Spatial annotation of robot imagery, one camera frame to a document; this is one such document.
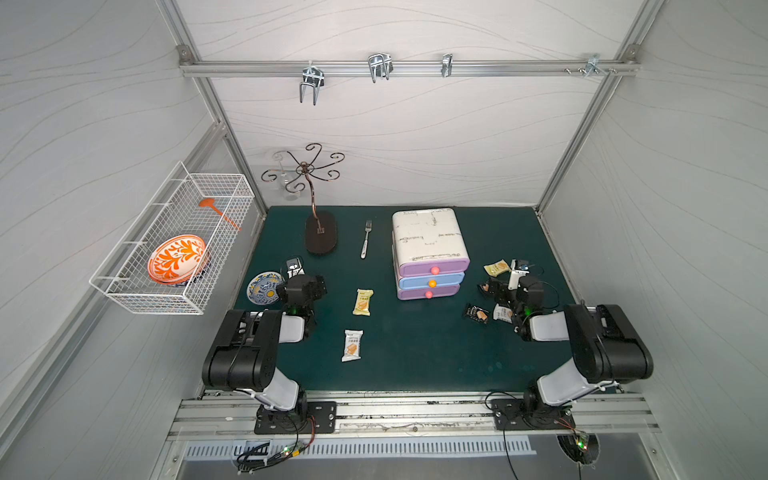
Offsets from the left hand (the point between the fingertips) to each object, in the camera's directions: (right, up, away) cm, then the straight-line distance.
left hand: (302, 277), depth 94 cm
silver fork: (+19, +16, +21) cm, 33 cm away
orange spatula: (-20, +22, -15) cm, 34 cm away
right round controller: (+75, -38, -23) cm, 87 cm away
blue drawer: (+40, 0, -8) cm, 40 cm away
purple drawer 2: (+40, -4, -3) cm, 40 cm away
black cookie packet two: (+55, -11, -3) cm, 56 cm away
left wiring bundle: (-4, -39, -26) cm, 47 cm away
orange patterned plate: (-19, +8, -30) cm, 36 cm away
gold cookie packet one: (+19, -8, -1) cm, 21 cm away
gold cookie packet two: (+65, +2, +7) cm, 66 cm away
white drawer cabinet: (+39, +12, -12) cm, 42 cm away
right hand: (+67, 0, +2) cm, 67 cm away
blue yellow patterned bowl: (-14, -4, +2) cm, 14 cm away
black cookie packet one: (+59, -4, +1) cm, 59 cm away
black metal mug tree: (+1, +15, +17) cm, 23 cm away
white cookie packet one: (+17, -18, -10) cm, 27 cm away
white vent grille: (+27, -38, -24) cm, 52 cm away
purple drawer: (+39, +4, -14) cm, 42 cm away
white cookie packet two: (+63, -11, -3) cm, 64 cm away
